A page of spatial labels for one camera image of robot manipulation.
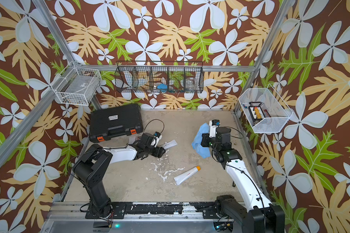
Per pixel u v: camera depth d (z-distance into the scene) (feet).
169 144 3.23
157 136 2.82
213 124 2.30
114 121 3.46
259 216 1.24
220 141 1.91
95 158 1.77
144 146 2.47
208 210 2.41
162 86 3.14
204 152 2.61
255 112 2.70
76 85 2.83
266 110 2.73
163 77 3.26
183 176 2.82
